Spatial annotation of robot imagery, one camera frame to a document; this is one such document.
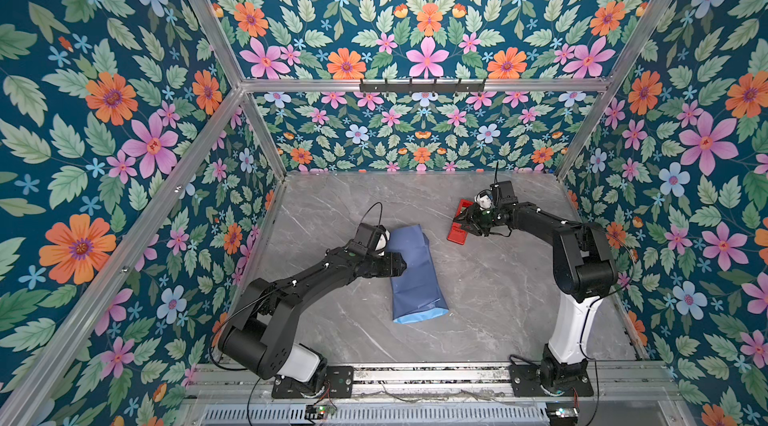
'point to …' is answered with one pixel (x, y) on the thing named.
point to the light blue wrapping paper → (417, 292)
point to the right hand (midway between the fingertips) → (457, 219)
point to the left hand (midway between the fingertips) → (401, 263)
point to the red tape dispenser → (456, 232)
